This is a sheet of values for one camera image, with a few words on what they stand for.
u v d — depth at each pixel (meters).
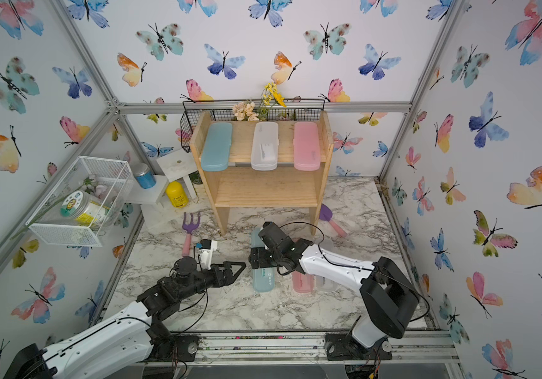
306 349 0.74
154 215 1.05
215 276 0.68
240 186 0.89
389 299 0.43
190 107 0.93
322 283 0.87
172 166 0.94
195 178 1.07
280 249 0.63
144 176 0.91
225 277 0.68
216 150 0.68
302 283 0.86
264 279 0.80
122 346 0.57
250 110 0.81
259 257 0.73
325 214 1.05
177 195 1.01
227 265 0.69
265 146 0.68
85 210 0.63
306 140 0.72
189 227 1.02
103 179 0.81
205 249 0.71
